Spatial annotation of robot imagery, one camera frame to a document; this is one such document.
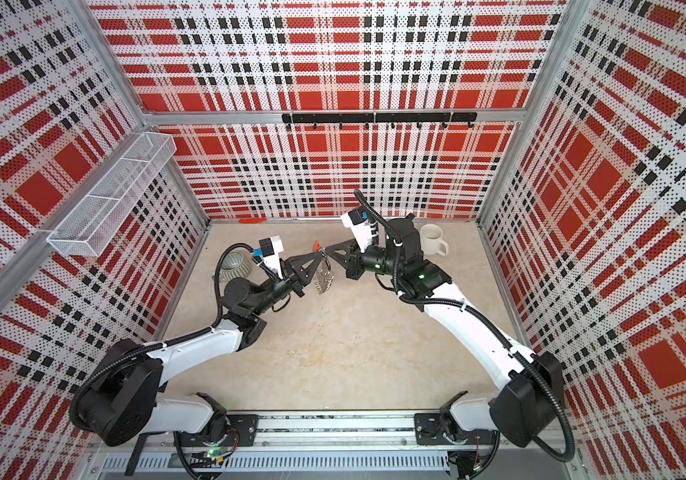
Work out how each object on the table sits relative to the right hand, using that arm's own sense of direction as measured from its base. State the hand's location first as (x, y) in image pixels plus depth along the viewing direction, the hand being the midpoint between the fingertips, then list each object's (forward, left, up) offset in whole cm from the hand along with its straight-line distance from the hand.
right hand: (328, 253), depth 67 cm
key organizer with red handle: (-2, +1, -6) cm, 6 cm away
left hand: (0, +1, -2) cm, 3 cm away
